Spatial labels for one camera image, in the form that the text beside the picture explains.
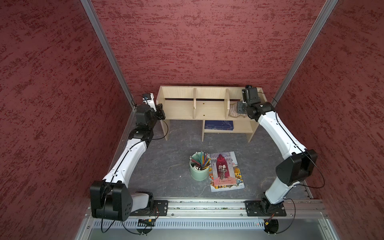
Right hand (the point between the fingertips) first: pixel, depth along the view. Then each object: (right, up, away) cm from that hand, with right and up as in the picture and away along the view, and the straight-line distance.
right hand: (243, 108), depth 84 cm
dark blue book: (-13, -10, +6) cm, 17 cm away
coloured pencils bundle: (-22, -29, -7) cm, 38 cm away
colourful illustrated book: (-11, -39, +1) cm, 40 cm away
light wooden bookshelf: (-19, +2, +2) cm, 19 cm away
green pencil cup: (-27, -38, -3) cm, 46 cm away
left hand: (-46, 0, -5) cm, 47 cm away
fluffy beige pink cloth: (-6, -2, -3) cm, 7 cm away
